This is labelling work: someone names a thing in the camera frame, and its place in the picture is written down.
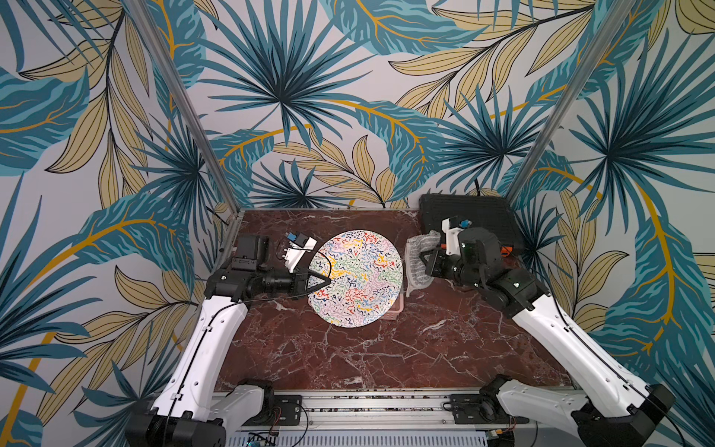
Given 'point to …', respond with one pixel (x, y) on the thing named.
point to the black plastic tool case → (492, 212)
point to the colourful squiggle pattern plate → (367, 273)
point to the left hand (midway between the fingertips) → (326, 286)
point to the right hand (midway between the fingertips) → (420, 253)
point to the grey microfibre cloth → (415, 271)
